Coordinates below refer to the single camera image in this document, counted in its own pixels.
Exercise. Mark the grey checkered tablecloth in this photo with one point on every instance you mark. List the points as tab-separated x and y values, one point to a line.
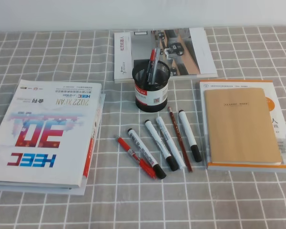
119	194

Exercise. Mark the white HEEC magazine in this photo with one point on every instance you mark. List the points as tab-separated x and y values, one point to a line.
46	133

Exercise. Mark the grey pen in holder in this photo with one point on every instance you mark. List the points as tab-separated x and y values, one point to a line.
154	66

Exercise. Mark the rightmost white marker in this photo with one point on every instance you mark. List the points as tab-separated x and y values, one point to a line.
190	136

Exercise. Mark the black mesh pen holder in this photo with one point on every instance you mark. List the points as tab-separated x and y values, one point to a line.
151	98

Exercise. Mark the red capped pen in holder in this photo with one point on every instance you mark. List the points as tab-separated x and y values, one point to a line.
150	67

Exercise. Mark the red pencil with eraser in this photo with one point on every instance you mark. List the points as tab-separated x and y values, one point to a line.
185	156

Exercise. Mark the red gel pen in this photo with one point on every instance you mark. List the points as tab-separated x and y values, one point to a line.
141	162

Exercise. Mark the tan classic notebook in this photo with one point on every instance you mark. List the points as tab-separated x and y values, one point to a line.
240	127

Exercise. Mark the leftmost white marker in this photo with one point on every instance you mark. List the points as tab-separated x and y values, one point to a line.
143	148

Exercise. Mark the white orange book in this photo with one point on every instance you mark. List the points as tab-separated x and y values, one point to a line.
276	114

